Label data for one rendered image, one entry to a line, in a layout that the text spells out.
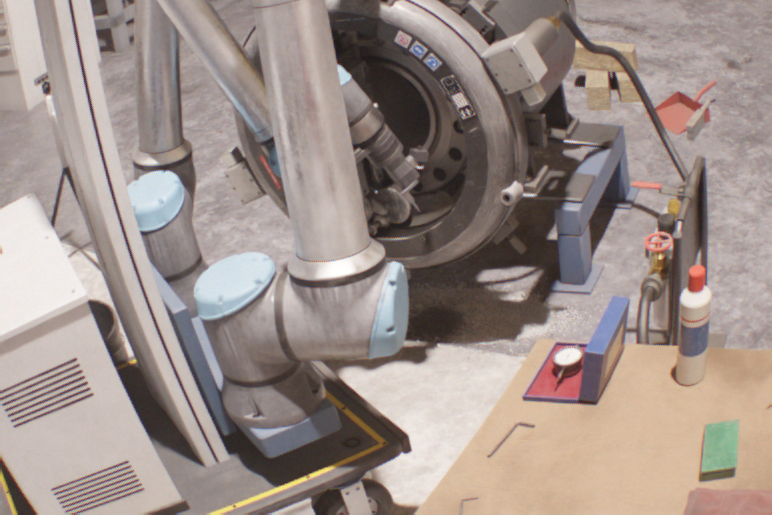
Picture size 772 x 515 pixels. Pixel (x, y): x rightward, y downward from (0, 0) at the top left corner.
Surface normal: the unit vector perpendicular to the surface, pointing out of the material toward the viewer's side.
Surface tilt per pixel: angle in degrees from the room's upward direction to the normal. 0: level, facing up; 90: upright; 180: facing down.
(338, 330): 82
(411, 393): 0
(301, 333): 77
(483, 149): 90
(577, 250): 90
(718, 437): 0
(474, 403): 0
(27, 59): 90
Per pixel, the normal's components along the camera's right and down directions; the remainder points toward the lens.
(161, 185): -0.18, -0.83
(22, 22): 0.80, 0.12
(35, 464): 0.49, 0.31
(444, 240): -0.47, 0.49
